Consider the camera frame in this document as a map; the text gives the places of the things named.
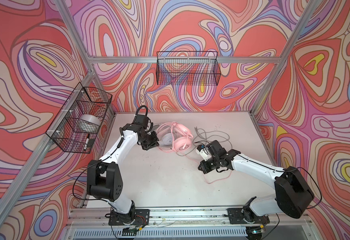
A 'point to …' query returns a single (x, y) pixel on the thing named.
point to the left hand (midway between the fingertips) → (161, 142)
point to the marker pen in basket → (87, 142)
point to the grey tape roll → (88, 123)
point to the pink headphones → (177, 137)
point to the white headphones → (167, 139)
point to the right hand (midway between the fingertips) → (201, 170)
